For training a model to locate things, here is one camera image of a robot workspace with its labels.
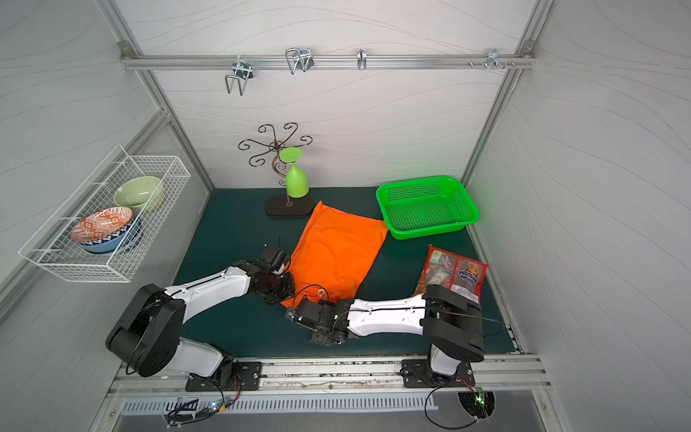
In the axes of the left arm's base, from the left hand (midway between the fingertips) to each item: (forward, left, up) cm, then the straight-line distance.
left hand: (297, 293), depth 87 cm
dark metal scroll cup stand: (+37, +13, +1) cm, 39 cm away
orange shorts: (+15, -11, -1) cm, 18 cm away
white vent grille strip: (-31, +31, -3) cm, 44 cm away
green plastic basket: (+41, -50, -2) cm, 64 cm away
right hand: (-8, -8, +2) cm, 12 cm away
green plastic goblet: (+30, +1, +21) cm, 37 cm away
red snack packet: (+6, -55, +3) cm, 55 cm away
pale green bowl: (+14, +41, +32) cm, 54 cm away
